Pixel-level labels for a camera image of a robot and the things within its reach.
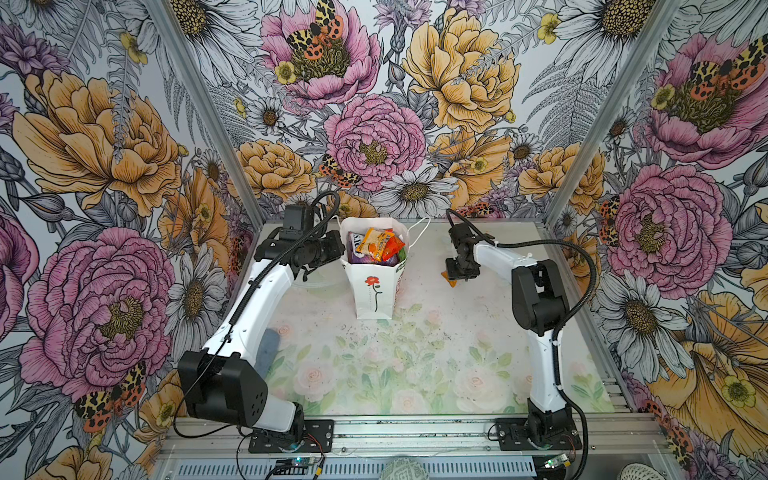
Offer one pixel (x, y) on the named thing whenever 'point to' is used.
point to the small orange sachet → (445, 275)
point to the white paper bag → (373, 285)
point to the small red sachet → (392, 246)
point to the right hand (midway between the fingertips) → (459, 281)
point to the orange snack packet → (373, 243)
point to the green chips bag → (402, 253)
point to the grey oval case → (268, 347)
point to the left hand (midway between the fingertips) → (344, 255)
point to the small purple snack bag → (354, 240)
